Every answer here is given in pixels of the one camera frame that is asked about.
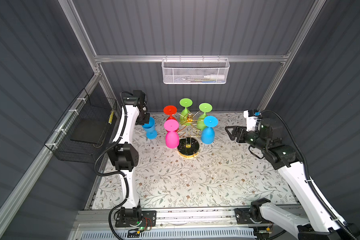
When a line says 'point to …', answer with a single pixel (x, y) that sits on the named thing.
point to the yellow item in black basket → (111, 117)
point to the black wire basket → (81, 134)
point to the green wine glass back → (185, 102)
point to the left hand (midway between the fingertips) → (141, 122)
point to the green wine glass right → (204, 107)
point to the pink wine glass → (172, 139)
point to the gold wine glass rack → (188, 146)
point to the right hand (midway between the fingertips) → (233, 129)
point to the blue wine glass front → (151, 133)
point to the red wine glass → (171, 110)
